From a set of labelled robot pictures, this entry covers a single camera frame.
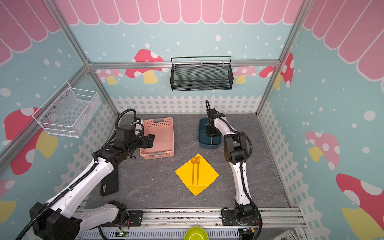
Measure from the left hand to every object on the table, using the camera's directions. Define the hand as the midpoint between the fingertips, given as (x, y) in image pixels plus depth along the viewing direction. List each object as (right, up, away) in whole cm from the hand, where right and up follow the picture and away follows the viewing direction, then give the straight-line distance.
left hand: (146, 137), depth 79 cm
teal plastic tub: (+33, -4, +18) cm, 37 cm away
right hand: (+37, +1, +27) cm, 46 cm away
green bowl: (+26, -44, -10) cm, 53 cm away
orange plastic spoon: (+25, -16, +15) cm, 33 cm away
